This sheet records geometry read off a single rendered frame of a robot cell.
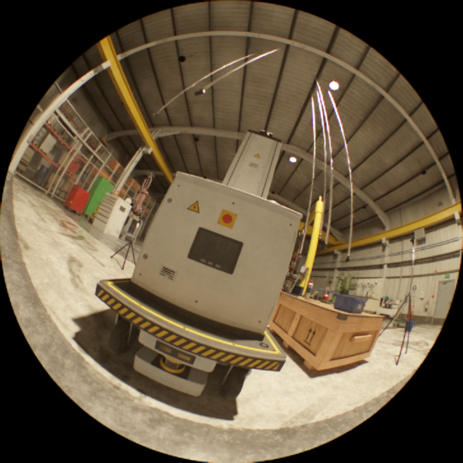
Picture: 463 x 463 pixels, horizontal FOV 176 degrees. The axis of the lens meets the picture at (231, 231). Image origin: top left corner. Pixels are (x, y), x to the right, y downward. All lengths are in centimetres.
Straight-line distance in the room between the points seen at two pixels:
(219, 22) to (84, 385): 860
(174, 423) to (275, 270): 66
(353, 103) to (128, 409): 917
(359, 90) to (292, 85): 314
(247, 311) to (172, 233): 39
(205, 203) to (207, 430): 82
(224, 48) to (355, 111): 640
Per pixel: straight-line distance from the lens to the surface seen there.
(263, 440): 69
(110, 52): 855
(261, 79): 817
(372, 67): 849
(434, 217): 1140
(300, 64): 800
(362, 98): 864
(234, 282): 52
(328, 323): 116
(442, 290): 1080
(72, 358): 72
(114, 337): 67
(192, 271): 53
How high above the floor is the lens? 55
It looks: 13 degrees up
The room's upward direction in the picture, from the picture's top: 20 degrees clockwise
